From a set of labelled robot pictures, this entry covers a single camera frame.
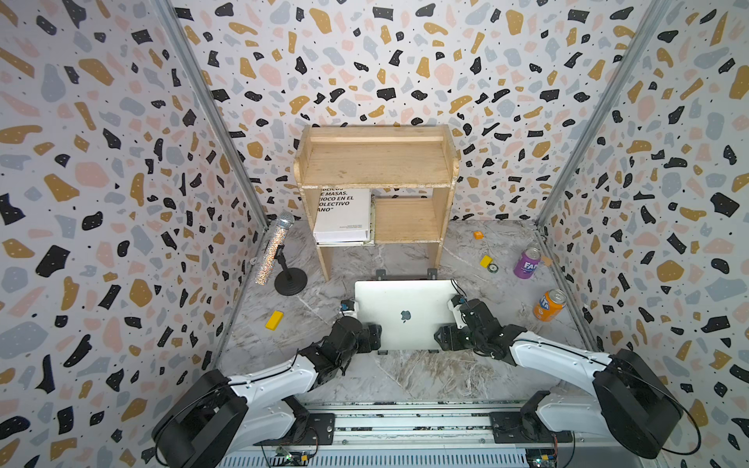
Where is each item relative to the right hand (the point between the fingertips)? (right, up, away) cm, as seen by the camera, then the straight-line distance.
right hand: (444, 335), depth 87 cm
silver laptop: (-11, +8, -2) cm, 14 cm away
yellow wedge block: (+20, +21, +22) cm, 36 cm away
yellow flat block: (-53, +3, +5) cm, 54 cm away
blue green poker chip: (+22, +19, +19) cm, 34 cm away
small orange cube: (+19, +31, +29) cm, 47 cm away
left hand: (-21, +2, -1) cm, 21 cm away
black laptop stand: (-19, +18, -2) cm, 26 cm away
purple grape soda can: (+30, +21, +10) cm, 38 cm away
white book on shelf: (-29, +35, -3) cm, 46 cm away
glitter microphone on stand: (-50, +15, +14) cm, 54 cm away
